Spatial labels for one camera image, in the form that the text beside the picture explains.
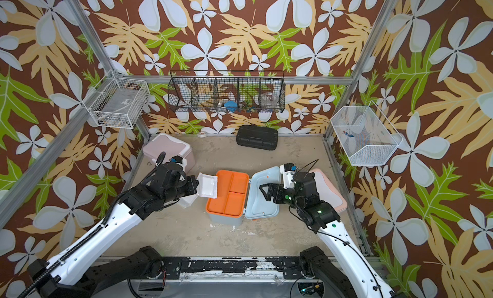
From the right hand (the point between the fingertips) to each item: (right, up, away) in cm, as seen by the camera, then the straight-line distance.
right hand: (265, 187), depth 74 cm
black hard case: (-1, +23, +37) cm, 44 cm away
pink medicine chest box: (-45, +16, +24) cm, 54 cm away
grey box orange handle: (-11, -5, +8) cm, 15 cm away
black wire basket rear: (-17, +45, +23) cm, 54 cm away
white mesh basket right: (+46, +21, +10) cm, 52 cm away
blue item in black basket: (-15, +37, +21) cm, 45 cm away
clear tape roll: (-36, +26, +49) cm, 66 cm away
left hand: (-25, +3, 0) cm, 25 cm away
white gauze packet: (-24, -1, +6) cm, 25 cm away
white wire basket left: (-66, +36, +13) cm, 77 cm away
